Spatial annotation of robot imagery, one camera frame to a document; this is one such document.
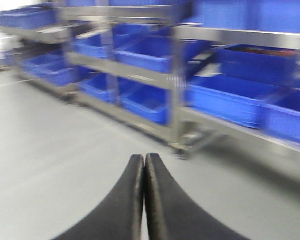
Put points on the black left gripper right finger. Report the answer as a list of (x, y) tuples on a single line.
[(175, 217)]

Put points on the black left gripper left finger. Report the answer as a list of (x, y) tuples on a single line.
[(120, 215)]

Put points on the steel rack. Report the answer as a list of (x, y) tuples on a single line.
[(240, 37), (40, 36), (176, 100)]

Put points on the row of blue bins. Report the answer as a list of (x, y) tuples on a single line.
[(145, 57), (227, 105)]

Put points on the blue plastic bin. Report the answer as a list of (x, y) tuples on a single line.
[(37, 63), (62, 76), (25, 18)]

